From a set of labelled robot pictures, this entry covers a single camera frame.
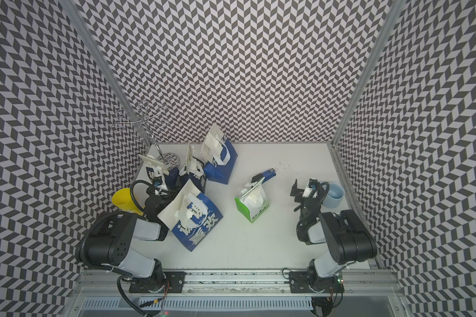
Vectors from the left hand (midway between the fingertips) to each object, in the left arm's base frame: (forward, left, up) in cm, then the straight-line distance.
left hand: (169, 180), depth 90 cm
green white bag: (-13, -39, +2) cm, 41 cm away
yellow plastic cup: (-11, +15, +4) cm, 19 cm away
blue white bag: (-19, -14, +3) cm, 23 cm away
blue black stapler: (+6, -45, -6) cm, 46 cm away
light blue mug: (-2, -80, -12) cm, 80 cm away
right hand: (-2, -63, -1) cm, 63 cm away
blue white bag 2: (+3, -12, +3) cm, 13 cm away
